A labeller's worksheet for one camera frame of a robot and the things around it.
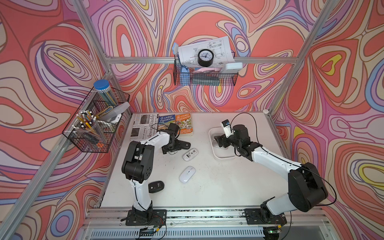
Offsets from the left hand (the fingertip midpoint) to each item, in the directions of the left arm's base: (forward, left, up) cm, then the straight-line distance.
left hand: (175, 149), depth 98 cm
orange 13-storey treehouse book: (+23, -5, +2) cm, 24 cm away
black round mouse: (-24, +9, +1) cm, 26 cm away
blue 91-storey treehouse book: (+24, +10, +2) cm, 26 cm away
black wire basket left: (-1, +31, +31) cm, 44 cm away
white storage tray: (-3, -29, +1) cm, 29 cm away
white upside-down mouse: (-5, -10, +1) cm, 11 cm away
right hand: (+1, -29, +13) cm, 32 cm away
